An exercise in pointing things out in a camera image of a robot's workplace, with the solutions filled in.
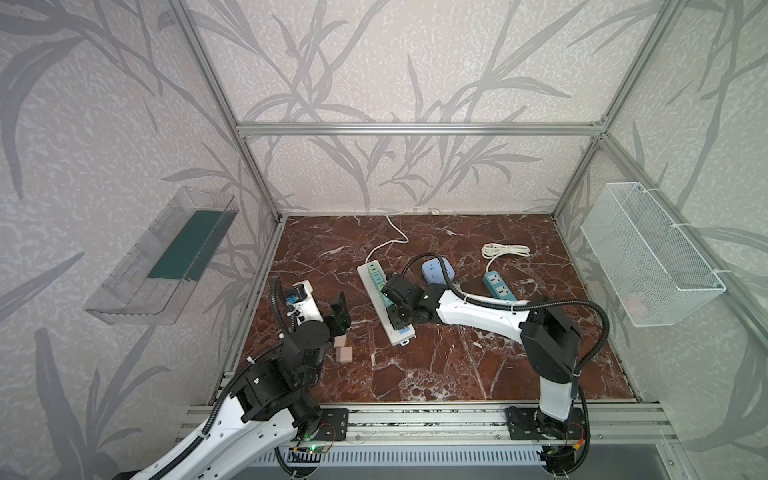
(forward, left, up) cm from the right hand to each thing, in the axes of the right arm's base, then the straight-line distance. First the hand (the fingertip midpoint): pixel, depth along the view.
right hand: (395, 305), depth 88 cm
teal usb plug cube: (+10, +6, -1) cm, 12 cm away
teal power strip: (+9, -33, -5) cm, 35 cm away
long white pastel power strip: (+1, +5, -3) cm, 6 cm away
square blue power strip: (+15, -13, -5) cm, 20 cm away
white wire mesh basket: (-7, -56, +27) cm, 62 cm away
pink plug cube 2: (-13, +14, -5) cm, 20 cm away
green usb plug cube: (+13, +7, 0) cm, 15 cm away
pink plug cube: (-9, +16, -5) cm, 19 cm away
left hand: (-5, +12, +19) cm, 23 cm away
